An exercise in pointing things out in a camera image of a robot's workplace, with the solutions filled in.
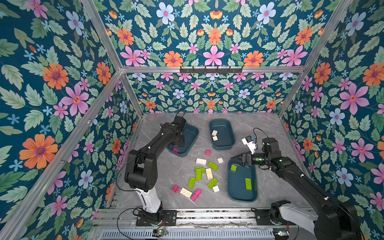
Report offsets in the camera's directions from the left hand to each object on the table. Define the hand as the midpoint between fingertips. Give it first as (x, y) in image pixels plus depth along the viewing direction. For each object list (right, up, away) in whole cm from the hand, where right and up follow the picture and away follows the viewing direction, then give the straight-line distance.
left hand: (178, 140), depth 90 cm
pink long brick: (-3, -7, +6) cm, 10 cm away
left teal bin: (+6, +3, +17) cm, 18 cm away
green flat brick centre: (+15, -18, -1) cm, 24 cm away
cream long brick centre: (+19, -20, -3) cm, 27 cm away
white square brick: (+24, +4, +17) cm, 29 cm away
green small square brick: (+34, -17, -1) cm, 38 cm away
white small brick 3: (+22, -27, -8) cm, 36 cm away
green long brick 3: (+12, -21, -2) cm, 24 cm away
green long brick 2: (+21, -17, +2) cm, 27 cm away
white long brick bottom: (+6, -28, -9) cm, 30 cm away
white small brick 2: (+26, -13, +4) cm, 29 cm away
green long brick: (+41, -25, -6) cm, 48 cm away
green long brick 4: (+22, -25, -4) cm, 33 cm away
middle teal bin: (+31, +2, +15) cm, 35 cm away
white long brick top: (+15, -14, +3) cm, 20 cm away
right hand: (+32, -8, -13) cm, 35 cm away
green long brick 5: (+9, -25, -4) cm, 26 cm away
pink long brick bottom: (+11, -29, -11) cm, 33 cm away
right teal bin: (+38, -24, -5) cm, 45 cm away
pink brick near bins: (+18, -9, +7) cm, 22 cm away
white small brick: (+24, 0, +15) cm, 28 cm away
